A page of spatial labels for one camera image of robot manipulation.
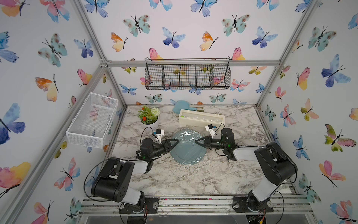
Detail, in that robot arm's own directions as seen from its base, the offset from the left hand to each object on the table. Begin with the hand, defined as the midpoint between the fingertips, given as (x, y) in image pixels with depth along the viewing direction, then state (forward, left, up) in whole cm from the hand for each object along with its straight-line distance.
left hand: (179, 141), depth 82 cm
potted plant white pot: (+16, +19, +4) cm, 25 cm away
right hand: (0, -10, 0) cm, 10 cm away
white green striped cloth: (+39, -17, -14) cm, 45 cm away
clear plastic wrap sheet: (-6, -4, -2) cm, 7 cm away
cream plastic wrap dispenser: (+24, -16, -8) cm, 30 cm away
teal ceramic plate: (-6, -4, -2) cm, 7 cm away
